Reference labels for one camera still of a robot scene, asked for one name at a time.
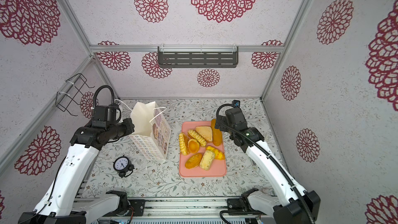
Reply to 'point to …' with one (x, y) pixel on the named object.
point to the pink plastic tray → (218, 168)
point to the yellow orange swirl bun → (218, 155)
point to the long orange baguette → (217, 135)
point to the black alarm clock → (123, 165)
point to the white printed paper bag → (152, 133)
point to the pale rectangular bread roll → (207, 159)
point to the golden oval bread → (194, 160)
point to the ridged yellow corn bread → (183, 143)
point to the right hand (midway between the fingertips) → (226, 117)
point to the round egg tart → (193, 145)
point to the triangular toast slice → (205, 131)
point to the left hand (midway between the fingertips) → (134, 128)
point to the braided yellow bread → (192, 134)
